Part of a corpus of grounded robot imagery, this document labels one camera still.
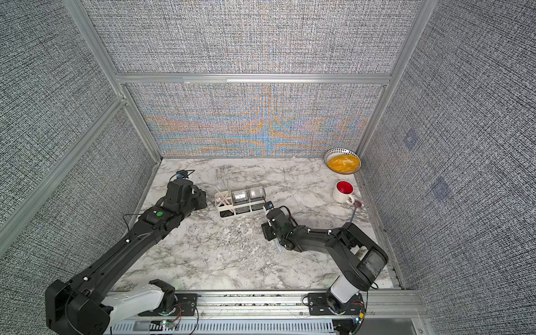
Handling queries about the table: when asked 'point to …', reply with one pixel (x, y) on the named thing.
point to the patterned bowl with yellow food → (342, 161)
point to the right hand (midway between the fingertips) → (267, 218)
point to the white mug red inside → (343, 190)
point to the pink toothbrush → (228, 203)
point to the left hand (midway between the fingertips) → (206, 191)
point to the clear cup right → (257, 194)
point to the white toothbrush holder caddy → (225, 211)
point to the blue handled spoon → (356, 204)
